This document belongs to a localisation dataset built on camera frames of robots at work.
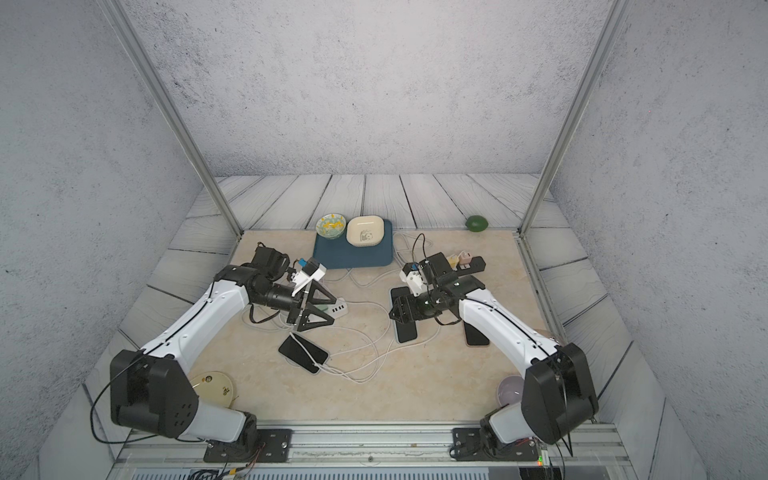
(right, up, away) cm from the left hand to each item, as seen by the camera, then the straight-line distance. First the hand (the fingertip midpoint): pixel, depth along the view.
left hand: (333, 311), depth 73 cm
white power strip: (-3, -4, +23) cm, 23 cm away
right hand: (+17, -2, +7) cm, 19 cm away
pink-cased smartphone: (+38, -10, +15) cm, 42 cm away
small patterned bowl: (-10, +24, +45) cm, 52 cm away
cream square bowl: (+4, +22, +45) cm, 50 cm away
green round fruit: (+47, +26, +45) cm, 70 cm away
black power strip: (+44, +10, +34) cm, 56 cm away
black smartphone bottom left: (-15, -14, +15) cm, 26 cm away
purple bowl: (+45, -22, +6) cm, 50 cm away
